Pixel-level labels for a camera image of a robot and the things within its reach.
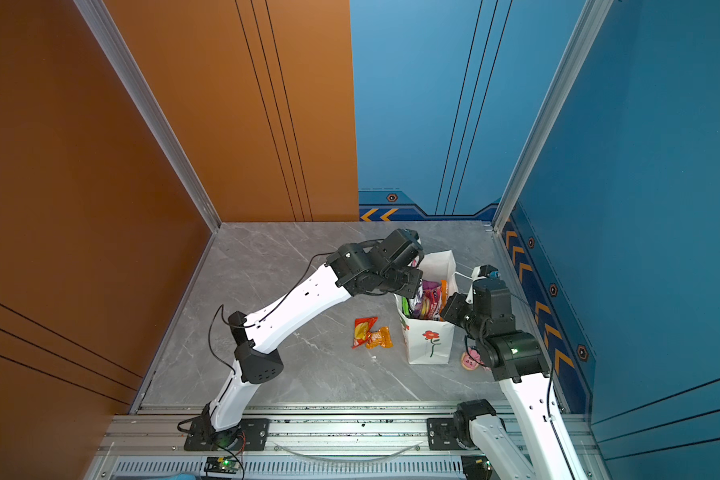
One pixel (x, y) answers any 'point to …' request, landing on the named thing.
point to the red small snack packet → (361, 326)
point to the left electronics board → (221, 464)
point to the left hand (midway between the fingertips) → (419, 280)
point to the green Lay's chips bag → (405, 307)
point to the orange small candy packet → (380, 338)
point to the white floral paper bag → (429, 341)
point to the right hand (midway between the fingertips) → (444, 298)
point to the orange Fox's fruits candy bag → (444, 293)
